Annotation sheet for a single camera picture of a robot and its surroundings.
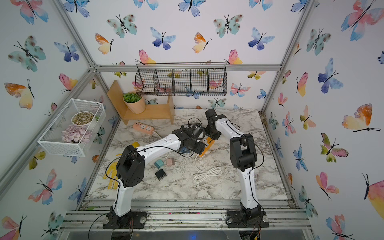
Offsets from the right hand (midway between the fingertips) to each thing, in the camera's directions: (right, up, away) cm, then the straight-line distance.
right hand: (210, 133), depth 101 cm
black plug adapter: (-30, -23, -14) cm, 40 cm away
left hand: (-6, -7, -11) cm, 14 cm away
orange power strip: (-1, -6, 0) cm, 6 cm away
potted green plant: (-50, +21, +1) cm, 55 cm away
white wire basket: (-69, -2, -38) cm, 79 cm away
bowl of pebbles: (-62, +8, -30) cm, 70 cm away
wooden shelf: (-43, +16, +13) cm, 48 cm away
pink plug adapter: (-25, -17, -9) cm, 32 cm away
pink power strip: (-47, +4, +7) cm, 48 cm away
